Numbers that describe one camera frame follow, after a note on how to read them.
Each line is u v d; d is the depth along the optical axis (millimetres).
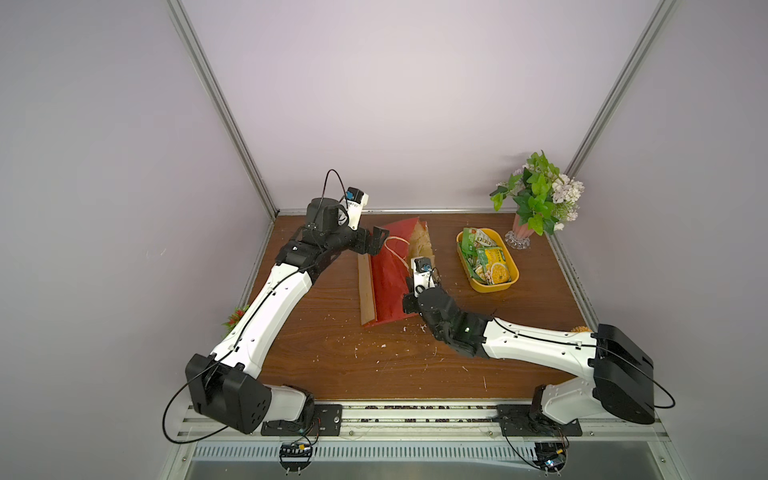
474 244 1007
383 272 878
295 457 711
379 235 668
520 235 1046
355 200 638
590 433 712
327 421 728
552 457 707
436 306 557
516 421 719
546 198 792
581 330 463
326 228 572
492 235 1064
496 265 953
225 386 384
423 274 651
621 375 410
